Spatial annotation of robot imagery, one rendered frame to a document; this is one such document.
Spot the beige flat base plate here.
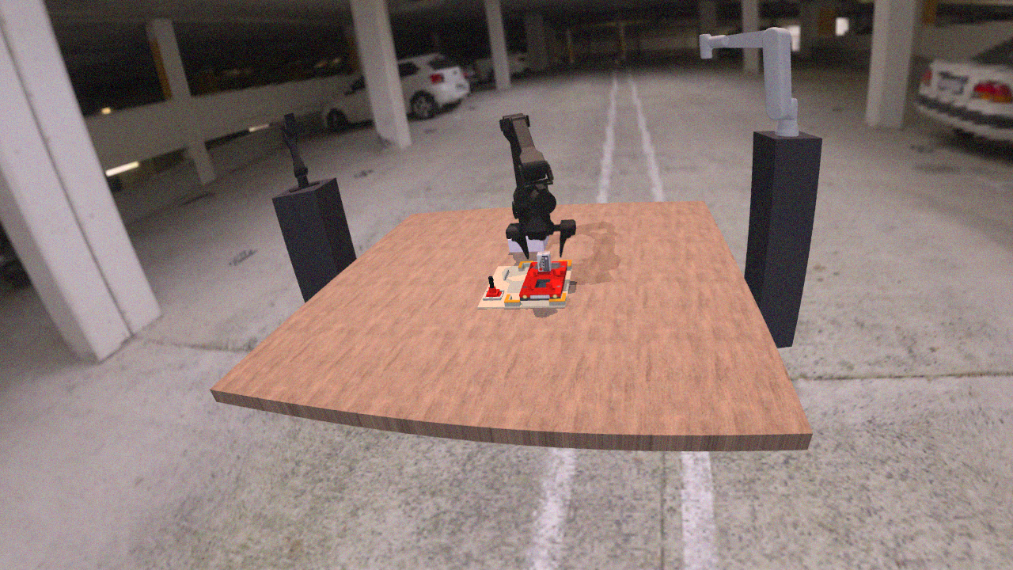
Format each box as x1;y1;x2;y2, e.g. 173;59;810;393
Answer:
477;260;572;309

